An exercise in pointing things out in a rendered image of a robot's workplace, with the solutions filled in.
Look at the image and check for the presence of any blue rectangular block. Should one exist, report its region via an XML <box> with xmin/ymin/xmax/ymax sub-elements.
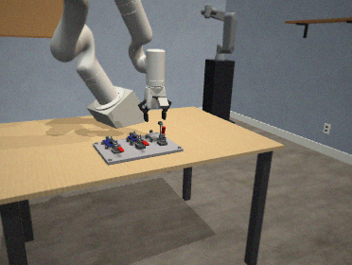
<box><xmin>102</xmin><ymin>139</ymin><xmax>113</xmax><ymax>149</ymax></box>
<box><xmin>128</xmin><ymin>135</ymin><xmax>136</xmax><ymax>145</ymax></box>

